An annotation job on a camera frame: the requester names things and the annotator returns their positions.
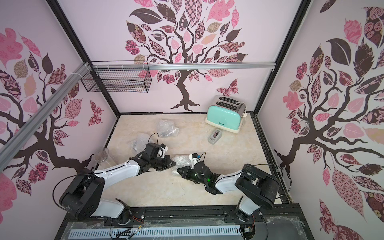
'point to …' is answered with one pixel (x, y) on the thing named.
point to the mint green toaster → (226, 114)
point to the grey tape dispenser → (215, 136)
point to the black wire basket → (119, 80)
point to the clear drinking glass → (103, 157)
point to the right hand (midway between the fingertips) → (176, 170)
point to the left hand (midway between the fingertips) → (176, 166)
